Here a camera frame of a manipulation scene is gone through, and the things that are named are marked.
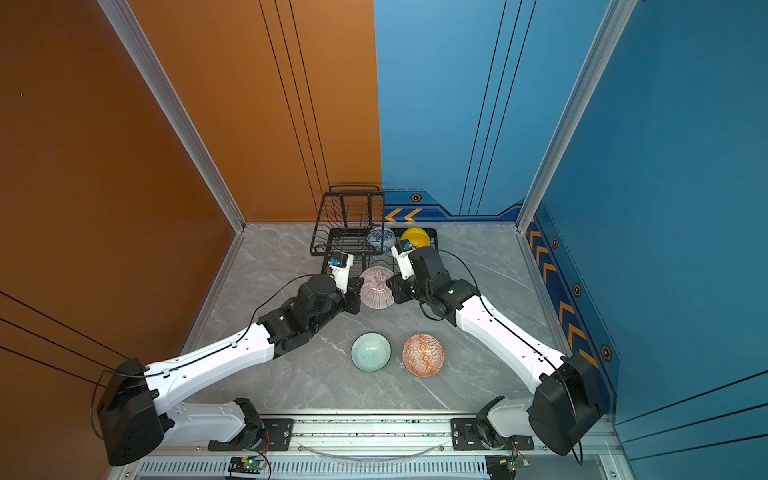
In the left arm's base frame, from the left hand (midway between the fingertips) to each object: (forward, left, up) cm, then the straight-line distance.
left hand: (364, 278), depth 77 cm
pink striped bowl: (-2, -3, -4) cm, 6 cm away
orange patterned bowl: (-12, -16, -20) cm, 29 cm away
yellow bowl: (+29, -16, -15) cm, 36 cm away
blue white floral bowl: (+30, -3, -18) cm, 35 cm away
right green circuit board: (-38, -34, -23) cm, 55 cm away
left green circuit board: (-38, +26, -24) cm, 52 cm away
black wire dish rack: (+35, +9, -14) cm, 39 cm away
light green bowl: (-11, -1, -21) cm, 24 cm away
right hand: (+1, -6, -3) cm, 7 cm away
